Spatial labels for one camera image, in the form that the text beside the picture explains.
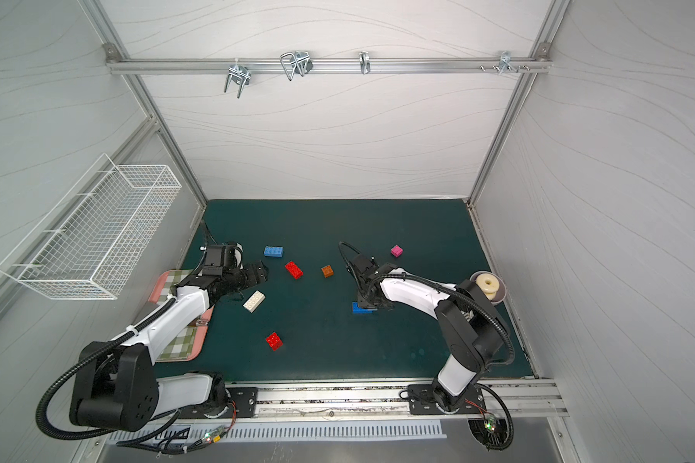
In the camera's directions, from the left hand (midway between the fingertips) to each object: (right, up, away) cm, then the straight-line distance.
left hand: (259, 274), depth 88 cm
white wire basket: (-34, +11, -20) cm, 41 cm away
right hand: (+35, -8, +2) cm, 36 cm away
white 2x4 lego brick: (-2, -9, +2) cm, 10 cm away
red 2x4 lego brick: (+9, 0, +10) cm, 14 cm away
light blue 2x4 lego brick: (0, +6, +14) cm, 15 cm away
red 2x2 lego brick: (+7, -18, -8) cm, 21 cm away
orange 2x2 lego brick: (+20, -1, +10) cm, 23 cm away
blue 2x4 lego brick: (+30, -11, +1) cm, 32 cm away
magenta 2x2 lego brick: (+45, +6, +16) cm, 48 cm away
